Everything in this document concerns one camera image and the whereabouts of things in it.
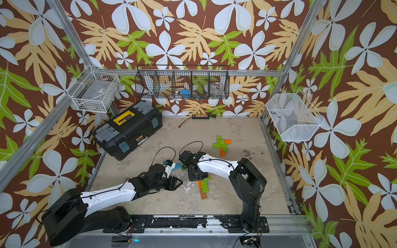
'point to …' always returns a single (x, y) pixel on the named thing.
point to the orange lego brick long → (222, 154)
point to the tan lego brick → (203, 195)
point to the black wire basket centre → (196, 82)
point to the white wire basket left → (94, 91)
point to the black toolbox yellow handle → (128, 130)
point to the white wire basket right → (295, 118)
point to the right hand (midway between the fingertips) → (195, 177)
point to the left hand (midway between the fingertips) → (181, 180)
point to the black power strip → (200, 116)
